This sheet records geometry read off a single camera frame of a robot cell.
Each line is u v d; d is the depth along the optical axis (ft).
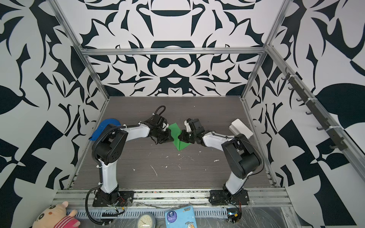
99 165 1.79
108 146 1.71
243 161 1.56
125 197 2.42
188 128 2.79
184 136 2.71
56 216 2.09
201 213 2.34
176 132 3.16
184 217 2.15
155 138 2.76
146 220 2.13
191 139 2.60
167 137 2.86
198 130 2.44
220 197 2.44
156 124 2.65
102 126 3.55
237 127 3.12
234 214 2.33
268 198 2.51
